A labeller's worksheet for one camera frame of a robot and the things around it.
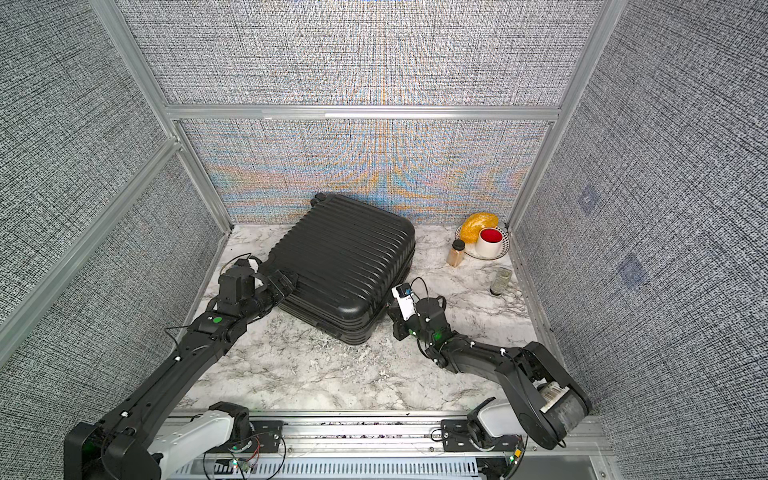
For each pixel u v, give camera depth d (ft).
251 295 2.09
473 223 3.66
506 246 3.60
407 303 2.50
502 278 3.09
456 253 3.38
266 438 2.41
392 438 2.45
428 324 2.18
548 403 1.41
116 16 2.32
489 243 3.39
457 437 2.40
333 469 2.30
